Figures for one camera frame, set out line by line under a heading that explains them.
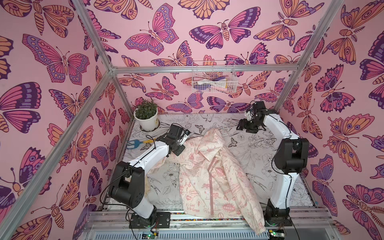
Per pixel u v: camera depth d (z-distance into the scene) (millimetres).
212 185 815
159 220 731
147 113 997
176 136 703
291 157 539
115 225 733
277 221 677
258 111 729
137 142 1034
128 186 443
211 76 956
